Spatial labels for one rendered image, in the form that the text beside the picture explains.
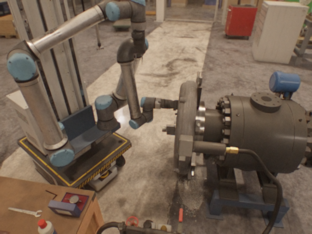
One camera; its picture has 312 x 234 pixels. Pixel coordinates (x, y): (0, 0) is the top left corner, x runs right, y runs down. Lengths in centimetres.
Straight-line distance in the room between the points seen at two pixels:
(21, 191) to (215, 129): 142
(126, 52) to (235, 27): 556
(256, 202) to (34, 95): 166
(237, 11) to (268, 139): 543
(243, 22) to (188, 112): 558
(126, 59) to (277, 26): 419
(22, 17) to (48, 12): 19
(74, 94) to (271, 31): 432
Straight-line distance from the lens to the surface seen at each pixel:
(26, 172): 252
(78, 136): 189
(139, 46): 134
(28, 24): 151
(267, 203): 185
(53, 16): 163
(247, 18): 679
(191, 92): 146
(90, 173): 182
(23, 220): 156
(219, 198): 176
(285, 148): 162
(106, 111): 178
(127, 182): 210
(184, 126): 135
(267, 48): 529
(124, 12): 124
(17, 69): 116
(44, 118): 130
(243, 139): 151
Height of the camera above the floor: 167
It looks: 36 degrees down
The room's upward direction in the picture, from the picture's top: straight up
